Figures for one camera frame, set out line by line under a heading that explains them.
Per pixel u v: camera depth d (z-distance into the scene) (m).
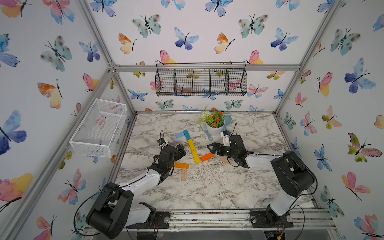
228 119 1.17
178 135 1.08
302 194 0.50
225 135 0.84
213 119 0.95
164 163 0.67
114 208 0.42
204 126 1.06
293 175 0.48
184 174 0.88
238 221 0.74
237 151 0.73
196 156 0.96
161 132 1.10
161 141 0.77
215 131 0.99
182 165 0.94
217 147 0.83
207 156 0.96
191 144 1.02
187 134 1.08
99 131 0.87
